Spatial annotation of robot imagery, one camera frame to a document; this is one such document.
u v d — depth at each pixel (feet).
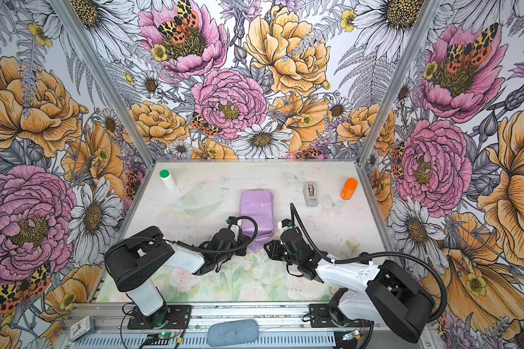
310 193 3.44
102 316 2.51
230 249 2.45
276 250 2.47
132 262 1.56
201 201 3.45
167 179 3.45
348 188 3.29
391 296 1.38
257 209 3.09
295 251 2.14
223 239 2.34
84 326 2.34
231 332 2.26
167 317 2.23
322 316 2.43
